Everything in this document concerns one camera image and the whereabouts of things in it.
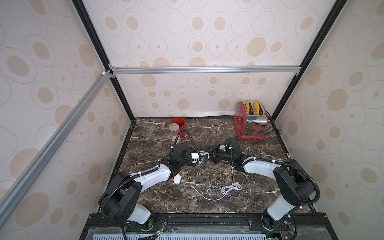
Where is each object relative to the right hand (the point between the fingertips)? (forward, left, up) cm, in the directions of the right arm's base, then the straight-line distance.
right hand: (205, 149), depth 84 cm
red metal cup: (+27, +18, -6) cm, 32 cm away
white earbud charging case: (-13, +16, -14) cm, 25 cm away
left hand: (0, +2, 0) cm, 2 cm away
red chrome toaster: (+23, -29, +1) cm, 37 cm away
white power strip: (-7, 0, +7) cm, 10 cm away
